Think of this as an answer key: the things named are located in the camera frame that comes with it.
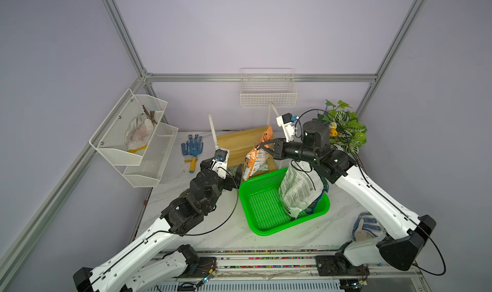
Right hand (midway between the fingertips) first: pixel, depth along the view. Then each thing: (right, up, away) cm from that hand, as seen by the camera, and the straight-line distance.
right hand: (261, 148), depth 66 cm
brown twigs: (-50, +15, +21) cm, 56 cm away
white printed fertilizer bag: (+17, -15, +12) cm, 26 cm away
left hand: (-12, -5, +2) cm, 13 cm away
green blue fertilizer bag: (+24, -28, +20) cm, 42 cm away
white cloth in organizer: (-51, +7, +13) cm, 53 cm away
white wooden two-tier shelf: (-9, +2, +22) cm, 24 cm away
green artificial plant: (+35, +7, +11) cm, 37 cm away
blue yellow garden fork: (-38, -1, +48) cm, 61 cm away
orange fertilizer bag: (-1, -4, +3) cm, 5 cm away
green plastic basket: (+1, -25, +27) cm, 37 cm away
